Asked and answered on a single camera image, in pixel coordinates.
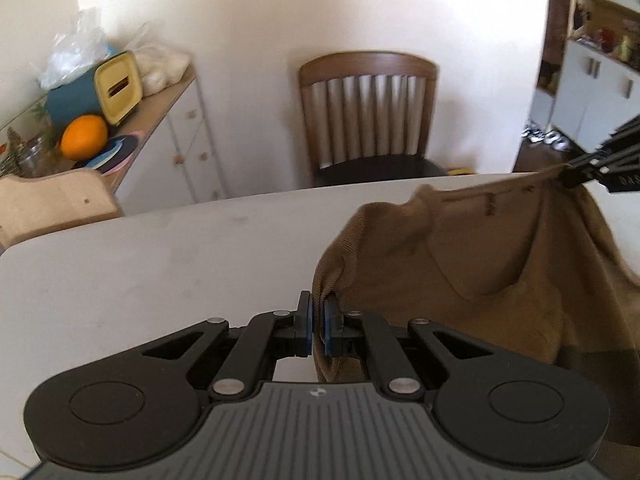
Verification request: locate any orange fruit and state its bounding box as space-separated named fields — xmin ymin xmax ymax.
xmin=60 ymin=115 xmax=108 ymax=162

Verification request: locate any brown wooden chair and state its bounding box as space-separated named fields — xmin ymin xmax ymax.
xmin=298 ymin=51 xmax=446 ymax=186

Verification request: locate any beige wooden chair back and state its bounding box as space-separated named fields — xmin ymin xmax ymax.
xmin=0 ymin=168 xmax=122 ymax=250

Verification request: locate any blue pink plate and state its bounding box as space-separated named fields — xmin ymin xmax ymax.
xmin=73 ymin=134 xmax=139 ymax=174

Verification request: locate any white sideboard cabinet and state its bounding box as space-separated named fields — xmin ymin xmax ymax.
xmin=105 ymin=67 xmax=228 ymax=216

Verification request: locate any white plastic bag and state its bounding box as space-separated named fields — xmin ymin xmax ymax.
xmin=128 ymin=42 xmax=191 ymax=98

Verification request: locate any brown two-tone shirt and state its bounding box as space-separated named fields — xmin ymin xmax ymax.
xmin=312 ymin=169 xmax=639 ymax=479

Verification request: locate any white kitchen cabinet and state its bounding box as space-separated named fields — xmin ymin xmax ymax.
xmin=527 ymin=0 xmax=639 ymax=151

